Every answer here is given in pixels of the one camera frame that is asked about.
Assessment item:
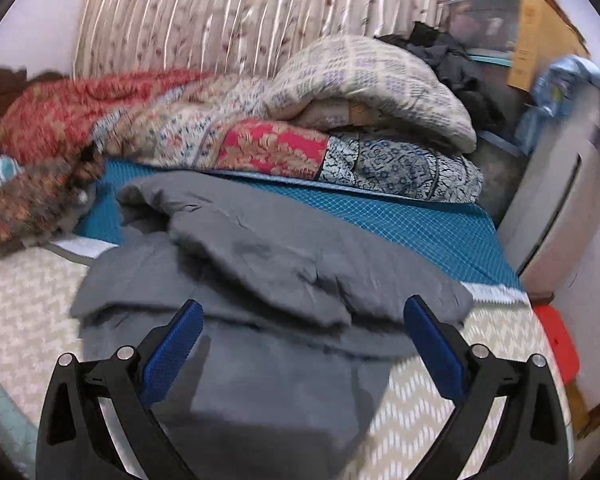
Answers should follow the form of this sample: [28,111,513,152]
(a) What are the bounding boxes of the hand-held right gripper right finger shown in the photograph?
[403,295,571,480]

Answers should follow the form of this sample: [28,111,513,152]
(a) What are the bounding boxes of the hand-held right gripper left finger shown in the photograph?
[35,299,204,480]

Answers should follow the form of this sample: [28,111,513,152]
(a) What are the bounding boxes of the large grey garment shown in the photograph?
[70,170,476,480]

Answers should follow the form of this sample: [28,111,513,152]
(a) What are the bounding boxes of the pile of black clothes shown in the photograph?
[375,21,501,126]

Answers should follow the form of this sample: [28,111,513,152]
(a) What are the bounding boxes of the red plastic stool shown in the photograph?
[532,304,581,386]

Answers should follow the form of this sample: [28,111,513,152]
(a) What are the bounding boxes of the teal bed sheet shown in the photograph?
[75,157,523,291]

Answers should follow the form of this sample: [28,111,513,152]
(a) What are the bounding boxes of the beige chevron bedspread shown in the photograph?
[0,247,576,480]

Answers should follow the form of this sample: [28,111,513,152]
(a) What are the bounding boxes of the white appliance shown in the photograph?
[497,77,600,293]

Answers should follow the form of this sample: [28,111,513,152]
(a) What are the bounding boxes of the brown floral pillow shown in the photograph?
[0,152,106,266]

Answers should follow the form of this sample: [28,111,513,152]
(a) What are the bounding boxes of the red floral patchwork quilt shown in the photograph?
[0,67,485,206]

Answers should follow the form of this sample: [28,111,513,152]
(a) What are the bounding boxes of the cream checked blanket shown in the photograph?
[267,35,478,153]

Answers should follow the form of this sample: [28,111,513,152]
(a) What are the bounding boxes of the blue plastic bag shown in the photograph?
[522,55,600,153]

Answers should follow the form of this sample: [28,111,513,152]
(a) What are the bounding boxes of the brown cardboard box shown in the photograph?
[507,0,588,93]

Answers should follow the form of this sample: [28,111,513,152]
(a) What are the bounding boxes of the clear plastic storage box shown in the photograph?
[440,0,526,58]

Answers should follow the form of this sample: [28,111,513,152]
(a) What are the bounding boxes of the beige floral curtain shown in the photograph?
[75,0,461,78]

